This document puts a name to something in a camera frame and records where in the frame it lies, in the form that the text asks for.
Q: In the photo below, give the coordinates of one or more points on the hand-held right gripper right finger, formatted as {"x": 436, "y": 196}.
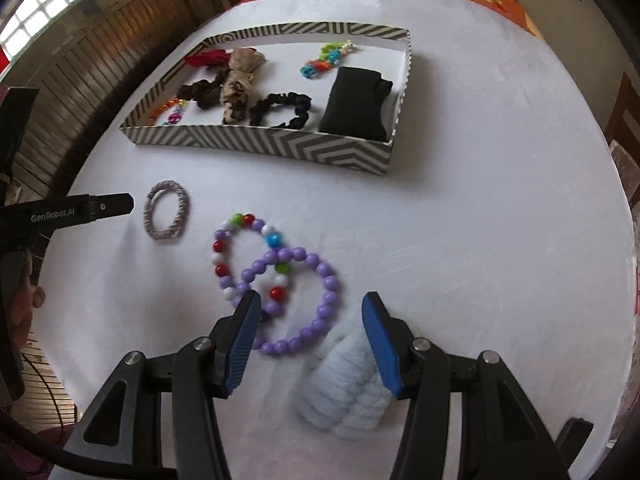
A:
{"x": 382, "y": 345}

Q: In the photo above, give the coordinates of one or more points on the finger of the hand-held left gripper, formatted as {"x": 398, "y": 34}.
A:
{"x": 110, "y": 205}

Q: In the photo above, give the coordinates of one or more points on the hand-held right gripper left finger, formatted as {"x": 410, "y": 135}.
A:
{"x": 242, "y": 345}

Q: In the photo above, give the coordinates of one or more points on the light blue fluffy scrunchie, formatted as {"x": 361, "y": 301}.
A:
{"x": 340, "y": 390}

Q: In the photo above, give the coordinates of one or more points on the brown scrunchie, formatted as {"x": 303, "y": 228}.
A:
{"x": 195, "y": 91}

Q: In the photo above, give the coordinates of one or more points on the red scrunchie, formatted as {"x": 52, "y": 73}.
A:
{"x": 205, "y": 58}

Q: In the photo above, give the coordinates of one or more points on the striped shallow cardboard box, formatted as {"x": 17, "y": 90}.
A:
{"x": 280, "y": 147}

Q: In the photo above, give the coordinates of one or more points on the black scrunchie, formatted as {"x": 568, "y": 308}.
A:
{"x": 300, "y": 110}

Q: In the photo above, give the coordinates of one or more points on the black fabric pouch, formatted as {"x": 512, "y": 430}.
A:
{"x": 355, "y": 105}

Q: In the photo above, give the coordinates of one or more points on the person's left hand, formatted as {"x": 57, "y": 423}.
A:
{"x": 25, "y": 310}

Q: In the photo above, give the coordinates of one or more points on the wooden slatted door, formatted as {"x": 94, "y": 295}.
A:
{"x": 100, "y": 60}

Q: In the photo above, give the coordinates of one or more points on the glass block window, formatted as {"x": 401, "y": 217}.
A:
{"x": 50, "y": 0}

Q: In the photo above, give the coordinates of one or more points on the smartphone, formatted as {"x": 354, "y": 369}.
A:
{"x": 575, "y": 435}

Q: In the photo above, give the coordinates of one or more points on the wooden chair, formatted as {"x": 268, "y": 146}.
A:
{"x": 625, "y": 110}

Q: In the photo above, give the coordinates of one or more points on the red wall poster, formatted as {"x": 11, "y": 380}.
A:
{"x": 4, "y": 60}

